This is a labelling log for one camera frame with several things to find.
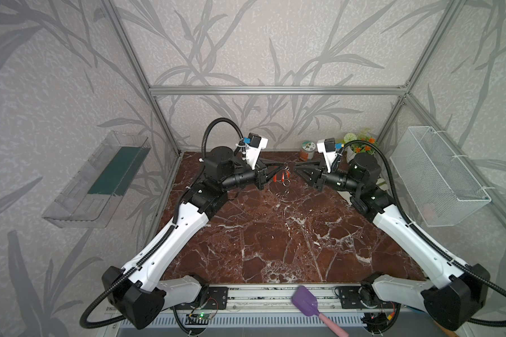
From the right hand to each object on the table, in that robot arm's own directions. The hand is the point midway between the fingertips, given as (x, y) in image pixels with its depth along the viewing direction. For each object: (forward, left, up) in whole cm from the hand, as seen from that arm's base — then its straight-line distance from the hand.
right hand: (296, 162), depth 64 cm
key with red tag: (-5, +4, -4) cm, 7 cm away
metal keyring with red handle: (-4, +4, -3) cm, 6 cm away
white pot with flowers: (+34, -38, -26) cm, 57 cm away
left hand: (-3, +4, +3) cm, 6 cm away
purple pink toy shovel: (-32, -3, -37) cm, 49 cm away
